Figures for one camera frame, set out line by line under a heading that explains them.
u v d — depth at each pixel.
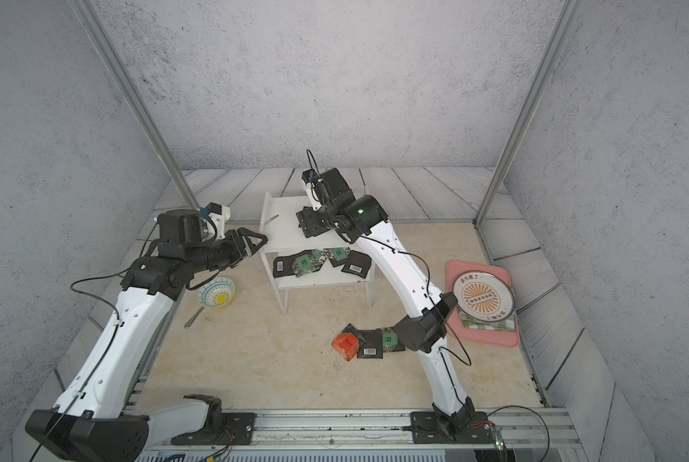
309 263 0.87
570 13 0.70
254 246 0.67
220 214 0.64
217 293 0.99
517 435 0.73
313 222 0.67
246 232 0.64
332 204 0.55
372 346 0.87
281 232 0.73
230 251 0.61
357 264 0.87
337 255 0.90
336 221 0.52
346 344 0.87
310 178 0.65
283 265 0.87
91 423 0.36
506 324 0.90
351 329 0.90
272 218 0.77
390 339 0.87
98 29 0.73
